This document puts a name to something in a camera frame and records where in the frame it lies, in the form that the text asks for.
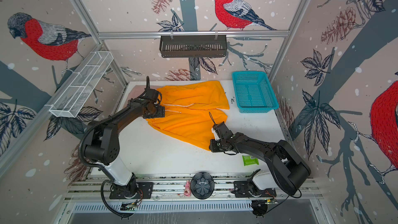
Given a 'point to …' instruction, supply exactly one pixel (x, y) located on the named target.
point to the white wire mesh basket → (75, 95)
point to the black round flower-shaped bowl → (202, 185)
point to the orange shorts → (192, 111)
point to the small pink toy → (187, 191)
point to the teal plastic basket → (255, 94)
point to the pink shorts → (136, 92)
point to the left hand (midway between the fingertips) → (157, 112)
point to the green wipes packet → (249, 160)
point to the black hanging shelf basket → (193, 46)
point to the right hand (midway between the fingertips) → (209, 149)
